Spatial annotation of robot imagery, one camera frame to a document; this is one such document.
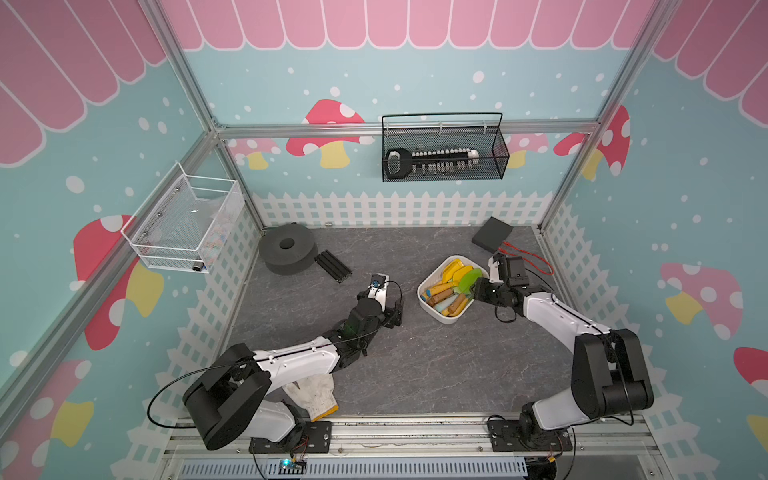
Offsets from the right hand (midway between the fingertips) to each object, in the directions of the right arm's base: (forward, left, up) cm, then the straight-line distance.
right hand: (476, 287), depth 93 cm
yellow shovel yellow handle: (+8, +6, -6) cm, 12 cm away
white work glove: (-29, +47, -8) cm, 56 cm away
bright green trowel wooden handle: (+4, +2, -5) cm, 7 cm away
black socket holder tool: (+27, +23, +27) cm, 45 cm away
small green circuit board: (-45, +52, -10) cm, 70 cm away
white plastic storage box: (+8, +12, -5) cm, 15 cm away
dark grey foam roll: (+18, +64, -1) cm, 66 cm away
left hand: (-7, +26, +5) cm, 27 cm away
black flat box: (+31, -14, -9) cm, 35 cm away
